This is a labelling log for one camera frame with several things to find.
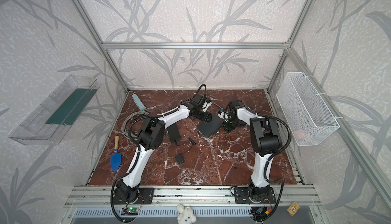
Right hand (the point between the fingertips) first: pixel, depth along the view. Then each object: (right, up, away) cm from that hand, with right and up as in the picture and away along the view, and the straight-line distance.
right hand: (227, 124), depth 100 cm
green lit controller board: (-51, -37, -29) cm, 69 cm away
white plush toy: (-23, -35, -35) cm, 54 cm away
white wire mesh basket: (+26, +7, -39) cm, 47 cm away
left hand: (-11, +7, +1) cm, 14 cm away
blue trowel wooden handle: (-66, -17, -14) cm, 70 cm away
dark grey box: (-12, -2, -4) cm, 13 cm away
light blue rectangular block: (-61, +12, +6) cm, 62 cm away
